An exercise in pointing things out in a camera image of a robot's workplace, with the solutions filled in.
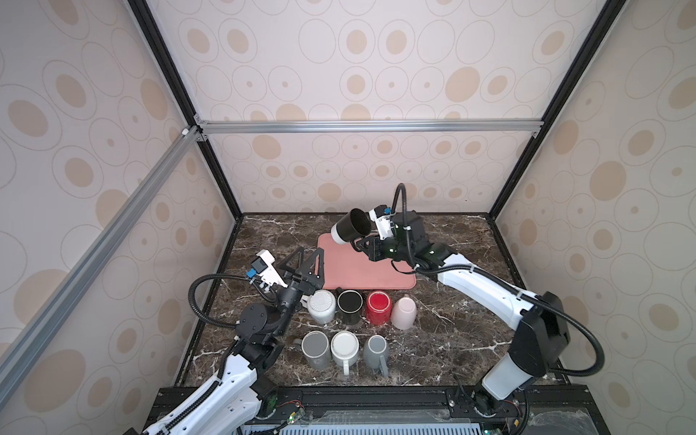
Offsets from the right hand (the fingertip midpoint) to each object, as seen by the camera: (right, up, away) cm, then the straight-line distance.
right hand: (369, 240), depth 80 cm
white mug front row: (-7, -31, -4) cm, 32 cm away
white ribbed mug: (-15, -21, +5) cm, 26 cm away
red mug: (+3, -21, +3) cm, 22 cm away
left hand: (-11, -3, -19) cm, 22 cm away
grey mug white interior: (+2, -31, -6) cm, 32 cm away
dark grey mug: (-15, -29, -7) cm, 34 cm away
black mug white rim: (-6, -20, +3) cm, 21 cm away
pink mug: (+10, -22, +1) cm, 25 cm away
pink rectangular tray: (-7, -10, +21) cm, 24 cm away
